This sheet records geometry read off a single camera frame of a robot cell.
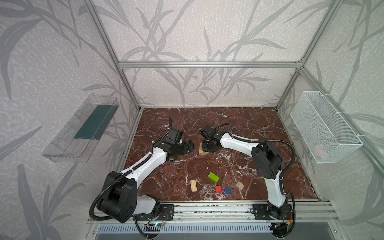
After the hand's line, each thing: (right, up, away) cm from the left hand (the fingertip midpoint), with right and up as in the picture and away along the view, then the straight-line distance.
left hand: (190, 144), depth 86 cm
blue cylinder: (+21, -25, -6) cm, 33 cm away
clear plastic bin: (-48, +5, -22) cm, 53 cm away
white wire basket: (+60, +7, -23) cm, 65 cm away
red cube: (+16, -24, -6) cm, 29 cm away
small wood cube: (+27, -22, -5) cm, 36 cm away
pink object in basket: (+65, -1, -13) cm, 67 cm away
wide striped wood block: (+2, -22, -5) cm, 23 cm away
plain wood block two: (+6, -6, +6) cm, 11 cm away
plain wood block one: (+10, -6, +5) cm, 13 cm away
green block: (+13, -19, -2) cm, 23 cm away
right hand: (+8, -1, +9) cm, 12 cm away
